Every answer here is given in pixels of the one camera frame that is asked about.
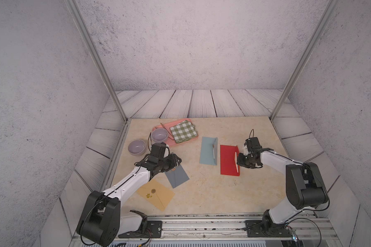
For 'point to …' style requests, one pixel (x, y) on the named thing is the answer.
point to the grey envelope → (176, 176)
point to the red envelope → (229, 160)
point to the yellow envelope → (155, 194)
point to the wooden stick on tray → (167, 130)
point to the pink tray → (170, 140)
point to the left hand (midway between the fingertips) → (181, 161)
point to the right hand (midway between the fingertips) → (239, 161)
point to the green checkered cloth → (183, 131)
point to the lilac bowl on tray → (159, 135)
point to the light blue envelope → (208, 151)
